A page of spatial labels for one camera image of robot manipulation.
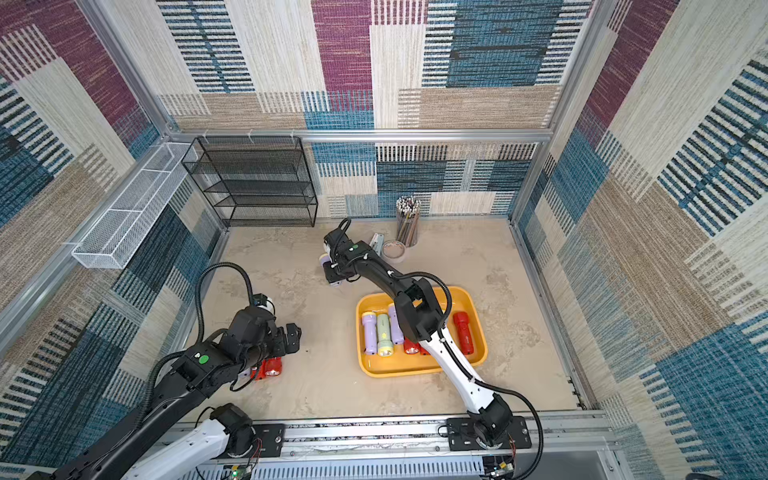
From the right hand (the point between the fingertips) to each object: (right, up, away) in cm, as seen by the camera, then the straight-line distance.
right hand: (338, 275), depth 104 cm
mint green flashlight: (+16, -17, -19) cm, 30 cm away
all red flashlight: (+23, -19, -19) cm, 35 cm away
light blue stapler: (+13, +11, +6) cm, 18 cm away
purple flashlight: (-5, +6, +1) cm, 8 cm away
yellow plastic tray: (+22, -23, -20) cm, 37 cm away
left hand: (-8, -13, -26) cm, 30 cm away
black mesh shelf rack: (-31, +34, +7) cm, 46 cm away
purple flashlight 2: (+12, -12, -14) cm, 22 cm away
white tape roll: (+19, +8, +5) cm, 22 cm away
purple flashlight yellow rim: (+20, -15, -15) cm, 29 cm away
